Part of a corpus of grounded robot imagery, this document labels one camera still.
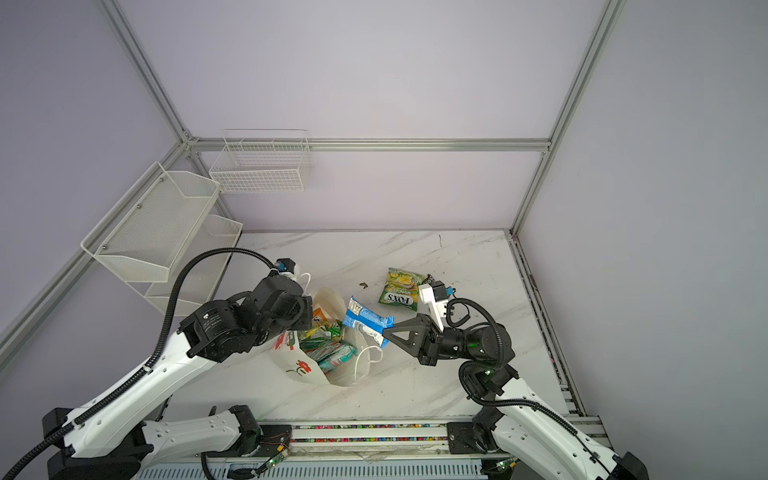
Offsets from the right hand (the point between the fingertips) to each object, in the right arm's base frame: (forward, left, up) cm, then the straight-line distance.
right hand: (385, 342), depth 54 cm
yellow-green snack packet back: (+34, -3, -32) cm, 46 cm away
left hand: (+11, +19, -7) cm, 23 cm away
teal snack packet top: (+3, +16, -21) cm, 26 cm away
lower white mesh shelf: (+29, +58, -20) cm, 68 cm away
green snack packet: (+12, +19, -21) cm, 30 cm away
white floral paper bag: (+2, +22, -17) cm, 27 cm away
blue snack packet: (+4, +3, +1) cm, 5 cm away
